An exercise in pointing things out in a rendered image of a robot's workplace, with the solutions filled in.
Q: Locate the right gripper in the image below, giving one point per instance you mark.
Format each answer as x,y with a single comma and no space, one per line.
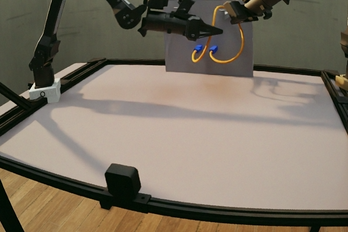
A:
247,12

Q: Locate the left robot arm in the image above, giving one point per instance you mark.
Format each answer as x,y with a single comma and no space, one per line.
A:
127,16

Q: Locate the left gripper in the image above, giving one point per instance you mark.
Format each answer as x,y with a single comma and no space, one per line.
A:
195,27

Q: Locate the yellow cable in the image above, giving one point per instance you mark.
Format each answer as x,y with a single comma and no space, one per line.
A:
197,49

